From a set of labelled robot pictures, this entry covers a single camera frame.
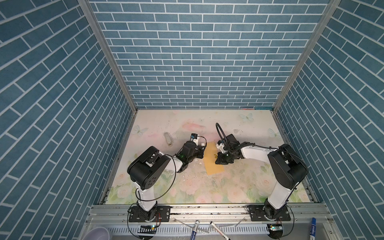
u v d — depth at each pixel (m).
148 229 0.72
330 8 0.71
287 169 0.48
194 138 0.84
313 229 0.69
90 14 0.72
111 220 0.73
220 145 0.89
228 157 0.81
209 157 0.96
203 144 0.90
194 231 0.68
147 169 0.50
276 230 0.74
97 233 0.64
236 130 1.08
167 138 1.00
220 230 0.69
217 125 0.83
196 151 0.79
